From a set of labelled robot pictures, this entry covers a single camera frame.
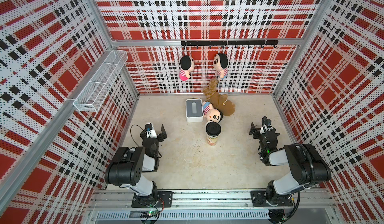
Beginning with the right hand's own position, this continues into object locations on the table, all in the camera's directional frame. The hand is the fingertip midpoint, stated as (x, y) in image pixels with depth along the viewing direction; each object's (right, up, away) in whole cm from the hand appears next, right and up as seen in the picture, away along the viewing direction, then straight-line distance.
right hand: (261, 123), depth 92 cm
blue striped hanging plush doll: (-26, +37, -1) cm, 46 cm away
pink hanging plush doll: (-47, +38, +4) cm, 61 cm away
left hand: (-65, -1, -1) cm, 65 cm away
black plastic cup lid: (-32, -2, -12) cm, 34 cm away
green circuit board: (-62, -41, -22) cm, 78 cm away
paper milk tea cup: (-31, -10, -6) cm, 33 cm away
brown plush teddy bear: (-26, +15, +10) cm, 31 cm away
